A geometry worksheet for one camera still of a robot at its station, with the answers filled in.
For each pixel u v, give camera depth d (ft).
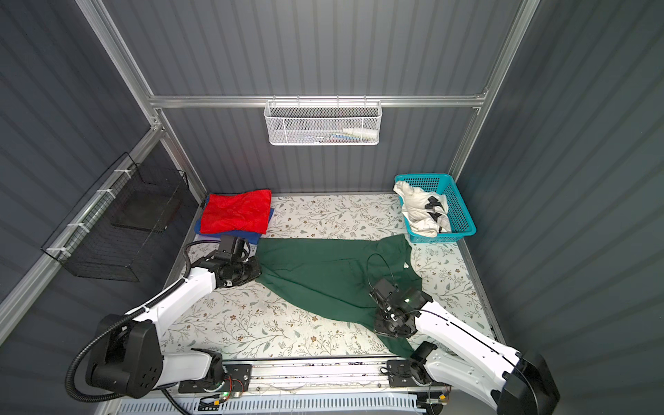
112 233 2.40
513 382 1.32
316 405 2.53
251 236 3.46
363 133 2.85
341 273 3.13
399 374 2.39
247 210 3.49
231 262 2.23
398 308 1.86
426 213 3.65
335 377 2.48
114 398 1.43
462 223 3.34
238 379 2.38
